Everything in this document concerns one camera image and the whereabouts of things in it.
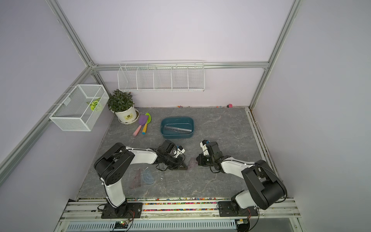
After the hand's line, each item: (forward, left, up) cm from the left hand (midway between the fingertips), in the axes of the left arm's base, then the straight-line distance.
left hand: (186, 169), depth 86 cm
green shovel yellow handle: (+34, +28, -1) cm, 44 cm away
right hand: (+7, -7, 0) cm, 10 cm away
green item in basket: (+31, +50, +28) cm, 65 cm away
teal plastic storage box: (+27, +10, -2) cm, 29 cm away
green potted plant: (+44, +43, +18) cm, 64 cm away
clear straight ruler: (+33, +8, -2) cm, 34 cm away
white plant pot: (+41, +40, +6) cm, 58 cm away
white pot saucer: (+47, +36, -1) cm, 59 cm away
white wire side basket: (+30, +59, +24) cm, 71 cm away
